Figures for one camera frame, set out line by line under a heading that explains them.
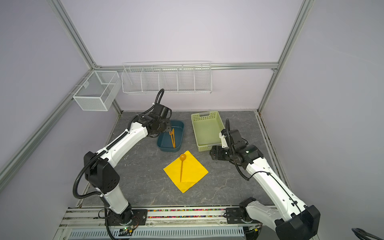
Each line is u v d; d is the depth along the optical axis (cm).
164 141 102
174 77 99
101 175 45
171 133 105
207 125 108
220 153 67
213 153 68
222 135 70
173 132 106
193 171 90
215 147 68
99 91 104
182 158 94
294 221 37
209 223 73
